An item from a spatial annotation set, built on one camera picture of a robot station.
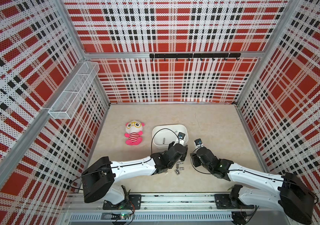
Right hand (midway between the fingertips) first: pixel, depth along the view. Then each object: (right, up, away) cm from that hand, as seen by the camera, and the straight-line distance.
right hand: (196, 152), depth 85 cm
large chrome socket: (-11, -11, -2) cm, 16 cm away
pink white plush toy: (-41, +13, +13) cm, 45 cm away
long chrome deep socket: (-20, +6, +14) cm, 25 cm away
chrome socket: (-9, -7, +2) cm, 11 cm away
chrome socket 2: (-9, -10, 0) cm, 13 cm away
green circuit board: (-39, -28, -15) cm, 50 cm away
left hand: (-8, +6, -4) cm, 11 cm away
